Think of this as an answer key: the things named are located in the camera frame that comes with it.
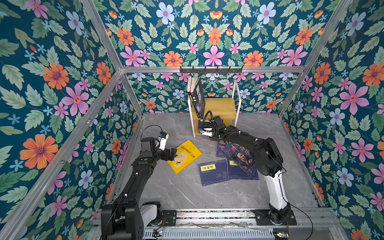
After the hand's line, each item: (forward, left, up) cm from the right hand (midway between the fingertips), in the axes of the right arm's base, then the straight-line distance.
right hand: (213, 127), depth 100 cm
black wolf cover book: (+9, +6, +14) cm, 18 cm away
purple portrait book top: (-18, -17, -7) cm, 26 cm away
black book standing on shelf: (-2, +10, +27) cm, 29 cm away
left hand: (-17, +26, +7) cm, 32 cm away
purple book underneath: (-10, -5, -7) cm, 13 cm away
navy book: (-28, 0, -9) cm, 29 cm away
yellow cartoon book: (-16, +18, -8) cm, 25 cm away
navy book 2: (-28, -13, -10) cm, 32 cm away
